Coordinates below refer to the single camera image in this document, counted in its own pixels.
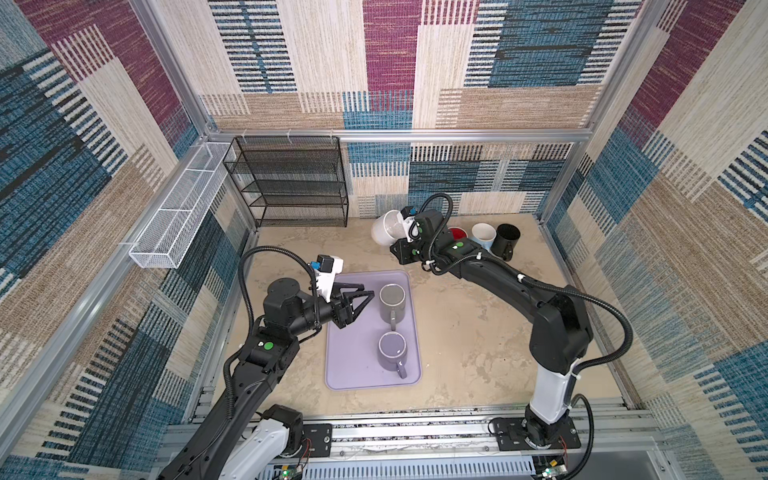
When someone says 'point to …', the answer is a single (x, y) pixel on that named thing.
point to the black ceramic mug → (505, 239)
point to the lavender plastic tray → (352, 361)
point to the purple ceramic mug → (392, 353)
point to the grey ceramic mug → (392, 304)
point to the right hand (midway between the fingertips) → (394, 250)
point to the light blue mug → (484, 233)
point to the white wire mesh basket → (165, 242)
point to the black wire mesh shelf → (290, 181)
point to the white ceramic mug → (458, 233)
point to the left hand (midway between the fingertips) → (368, 289)
